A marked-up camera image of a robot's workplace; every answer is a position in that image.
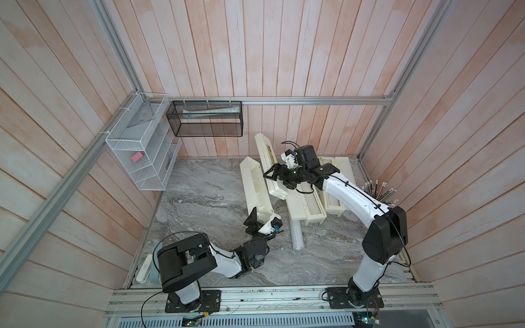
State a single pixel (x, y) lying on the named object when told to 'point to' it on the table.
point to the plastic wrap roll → (297, 234)
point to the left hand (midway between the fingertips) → (261, 213)
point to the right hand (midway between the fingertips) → (268, 178)
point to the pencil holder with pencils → (383, 197)
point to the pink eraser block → (137, 156)
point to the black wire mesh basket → (206, 118)
